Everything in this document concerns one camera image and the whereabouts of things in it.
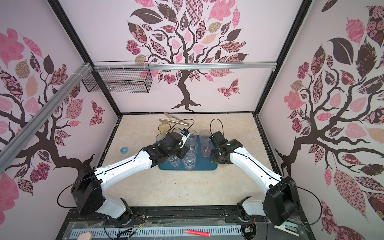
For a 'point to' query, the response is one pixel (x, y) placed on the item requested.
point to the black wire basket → (119, 77)
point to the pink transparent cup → (206, 149)
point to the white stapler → (289, 227)
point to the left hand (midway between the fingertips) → (185, 147)
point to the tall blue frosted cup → (160, 136)
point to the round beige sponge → (85, 236)
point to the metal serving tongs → (168, 115)
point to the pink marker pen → (196, 233)
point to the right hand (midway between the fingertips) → (215, 157)
